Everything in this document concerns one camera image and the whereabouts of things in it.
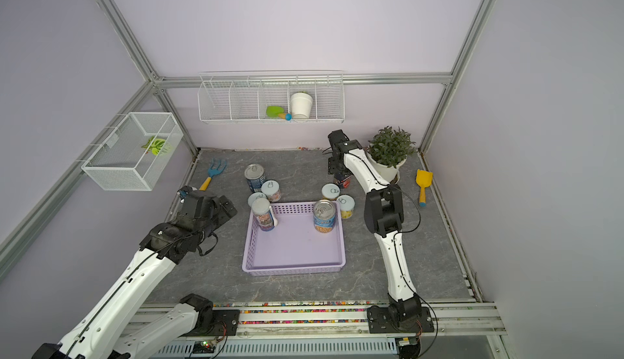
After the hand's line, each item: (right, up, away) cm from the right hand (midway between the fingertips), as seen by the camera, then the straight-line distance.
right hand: (341, 167), depth 103 cm
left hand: (-39, -15, -27) cm, 50 cm away
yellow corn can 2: (+2, -15, -8) cm, 17 cm away
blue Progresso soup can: (-7, -18, -15) cm, 25 cm away
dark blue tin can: (-36, -3, -3) cm, 37 cm away
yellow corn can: (-5, -10, -3) cm, 12 cm away
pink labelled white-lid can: (-29, -9, -3) cm, 31 cm away
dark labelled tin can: (+2, -7, +1) cm, 7 cm away
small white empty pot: (-16, +24, -11) cm, 31 cm away
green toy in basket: (-65, +7, -22) cm, 69 cm away
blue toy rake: (-60, -2, +11) cm, 61 cm away
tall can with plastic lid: (-29, -17, -18) cm, 38 cm away
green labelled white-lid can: (-35, -12, -5) cm, 38 cm away
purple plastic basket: (-19, -30, -13) cm, 38 cm away
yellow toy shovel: (+38, -5, +7) cm, 39 cm away
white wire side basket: (-74, +4, -19) cm, 76 cm away
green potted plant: (+19, +8, -8) cm, 22 cm away
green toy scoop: (-28, +23, -1) cm, 37 cm away
